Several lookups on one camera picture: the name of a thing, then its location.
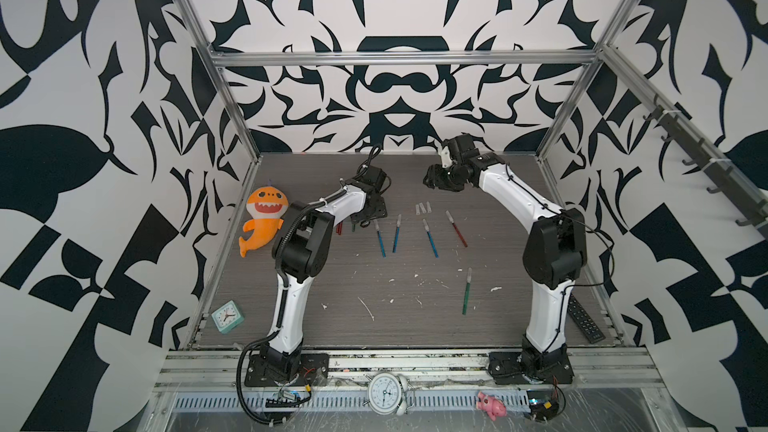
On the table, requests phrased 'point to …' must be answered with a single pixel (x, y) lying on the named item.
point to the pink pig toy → (492, 406)
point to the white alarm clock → (386, 393)
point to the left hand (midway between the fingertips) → (370, 208)
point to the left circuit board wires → (284, 403)
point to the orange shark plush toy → (264, 205)
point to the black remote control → (584, 321)
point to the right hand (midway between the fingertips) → (429, 176)
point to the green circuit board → (543, 405)
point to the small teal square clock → (227, 317)
